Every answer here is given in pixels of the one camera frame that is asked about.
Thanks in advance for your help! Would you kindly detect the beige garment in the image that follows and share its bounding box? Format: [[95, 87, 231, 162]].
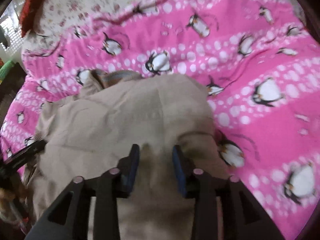
[[28, 71, 228, 239]]

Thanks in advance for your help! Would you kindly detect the red pillow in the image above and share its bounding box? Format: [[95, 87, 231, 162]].
[[19, 0, 44, 38]]

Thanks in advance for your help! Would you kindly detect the pink penguin blanket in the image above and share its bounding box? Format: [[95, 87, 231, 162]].
[[1, 0, 319, 239]]

